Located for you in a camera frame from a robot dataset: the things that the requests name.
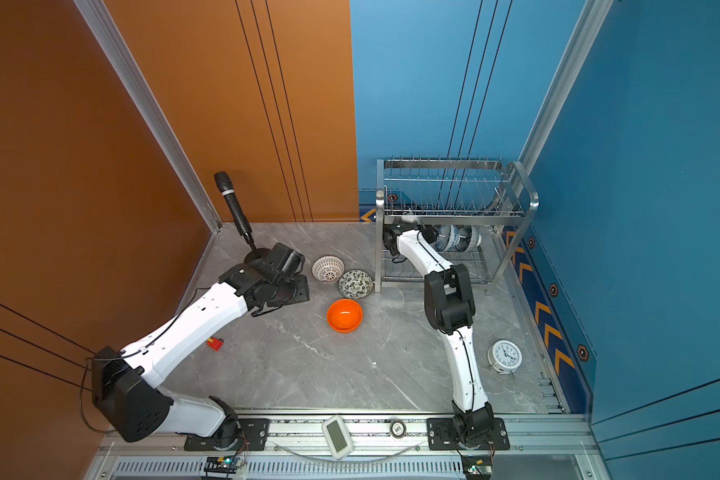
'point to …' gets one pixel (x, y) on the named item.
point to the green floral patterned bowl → (355, 284)
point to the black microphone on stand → (225, 182)
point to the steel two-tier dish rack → (474, 212)
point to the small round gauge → (398, 429)
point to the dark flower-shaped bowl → (475, 239)
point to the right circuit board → (477, 467)
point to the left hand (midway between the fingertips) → (306, 287)
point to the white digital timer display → (338, 437)
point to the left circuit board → (223, 465)
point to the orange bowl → (344, 315)
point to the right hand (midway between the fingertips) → (427, 238)
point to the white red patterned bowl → (328, 268)
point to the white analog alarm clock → (504, 356)
